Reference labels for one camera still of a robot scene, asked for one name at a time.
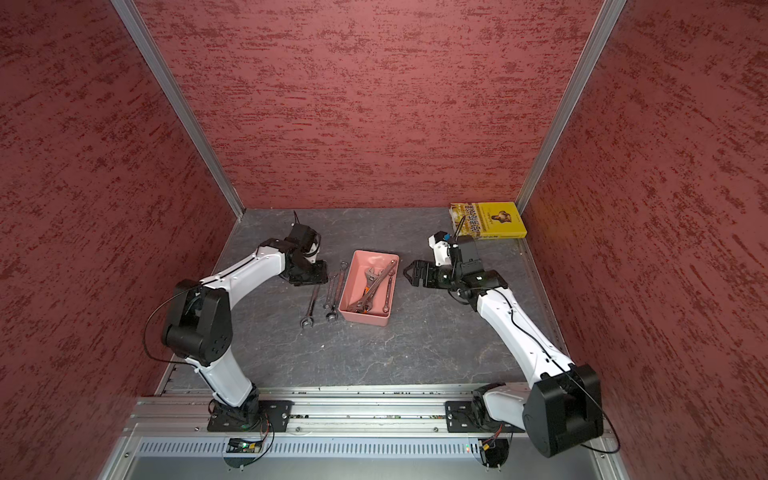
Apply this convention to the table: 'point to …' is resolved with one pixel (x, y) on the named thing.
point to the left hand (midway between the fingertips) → (318, 284)
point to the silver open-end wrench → (384, 271)
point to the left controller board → (238, 445)
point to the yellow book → (486, 220)
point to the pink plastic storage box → (356, 283)
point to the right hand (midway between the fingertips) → (415, 278)
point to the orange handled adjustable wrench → (371, 277)
